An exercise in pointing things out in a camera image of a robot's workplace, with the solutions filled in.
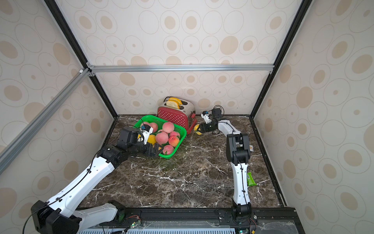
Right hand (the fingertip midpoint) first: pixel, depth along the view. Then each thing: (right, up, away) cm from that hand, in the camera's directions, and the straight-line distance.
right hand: (199, 129), depth 106 cm
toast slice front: (-19, +17, -6) cm, 26 cm away
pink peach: (-25, -6, -14) cm, 29 cm away
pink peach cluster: (-22, +1, -9) cm, 24 cm away
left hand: (-23, -8, -31) cm, 39 cm away
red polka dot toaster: (-14, +12, -9) cm, 21 cm away
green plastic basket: (-13, -1, -5) cm, 14 cm away
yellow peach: (-3, +1, -1) cm, 3 cm away
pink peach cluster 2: (-18, -3, -6) cm, 19 cm away
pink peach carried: (-20, -12, -16) cm, 28 cm away
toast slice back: (-15, +20, -5) cm, 25 cm away
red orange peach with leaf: (-18, -7, -12) cm, 23 cm away
